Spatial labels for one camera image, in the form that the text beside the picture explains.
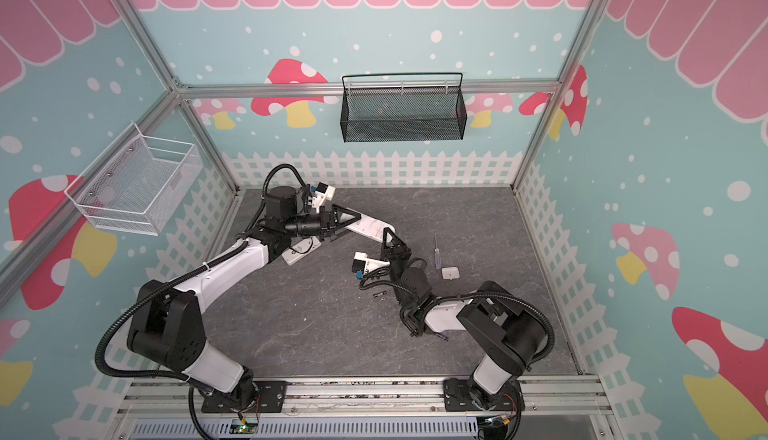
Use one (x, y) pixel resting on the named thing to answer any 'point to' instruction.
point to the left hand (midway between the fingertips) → (357, 227)
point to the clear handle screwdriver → (437, 255)
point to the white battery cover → (450, 272)
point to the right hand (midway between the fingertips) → (394, 227)
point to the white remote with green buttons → (373, 227)
